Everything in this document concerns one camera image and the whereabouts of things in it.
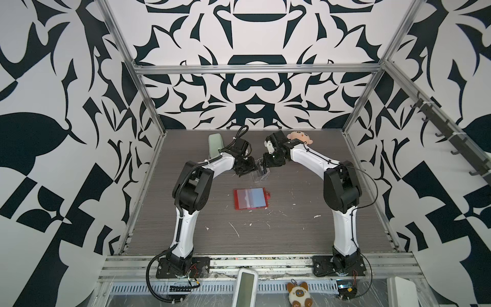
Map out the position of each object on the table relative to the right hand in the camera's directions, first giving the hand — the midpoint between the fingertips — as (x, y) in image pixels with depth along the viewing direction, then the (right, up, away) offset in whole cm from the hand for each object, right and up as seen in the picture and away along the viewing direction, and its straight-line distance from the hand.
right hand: (266, 161), depth 97 cm
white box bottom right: (+44, -43, -30) cm, 68 cm away
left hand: (-5, -2, +2) cm, 5 cm away
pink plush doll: (+21, +13, +12) cm, 27 cm away
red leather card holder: (-8, -17, -5) cm, 20 cm away
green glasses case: (-28, +10, +15) cm, 33 cm away
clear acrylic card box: (-3, -7, +3) cm, 8 cm away
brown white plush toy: (+8, -44, -30) cm, 54 cm away
